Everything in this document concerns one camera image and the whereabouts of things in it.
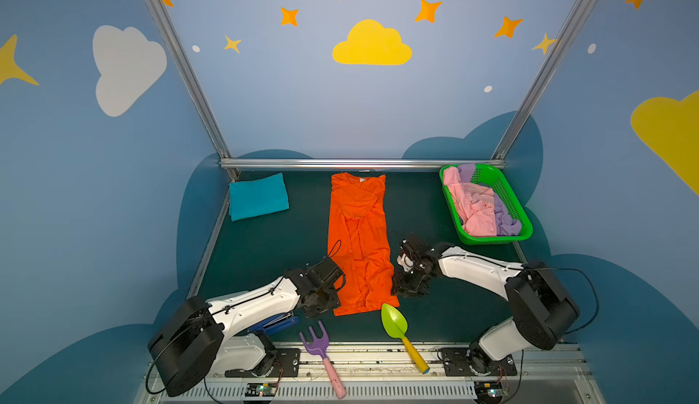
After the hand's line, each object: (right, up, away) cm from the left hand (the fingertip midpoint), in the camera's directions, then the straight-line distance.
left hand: (339, 307), depth 82 cm
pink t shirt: (+50, +31, +19) cm, 62 cm away
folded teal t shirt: (-32, +34, +26) cm, 54 cm away
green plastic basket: (+64, +43, +32) cm, 83 cm away
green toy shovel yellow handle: (+17, -5, 0) cm, 18 cm away
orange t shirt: (+6, +17, +17) cm, 25 cm away
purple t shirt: (+60, +24, +15) cm, 66 cm away
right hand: (+19, +4, +4) cm, 19 cm away
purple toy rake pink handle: (-5, -9, -6) cm, 12 cm away
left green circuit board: (-20, -17, -11) cm, 29 cm away
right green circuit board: (+40, -18, -11) cm, 45 cm away
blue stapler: (-18, -3, -4) cm, 19 cm away
